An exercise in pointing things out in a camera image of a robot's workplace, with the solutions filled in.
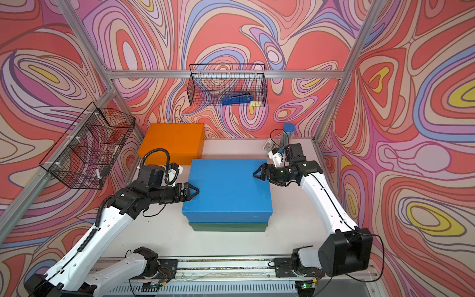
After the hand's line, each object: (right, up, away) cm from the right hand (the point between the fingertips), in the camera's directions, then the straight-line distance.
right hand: (261, 182), depth 77 cm
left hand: (-26, -3, -5) cm, 27 cm away
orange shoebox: (-43, +20, +32) cm, 58 cm away
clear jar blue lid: (+18, +23, +25) cm, 38 cm away
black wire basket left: (-75, +12, +2) cm, 76 cm away
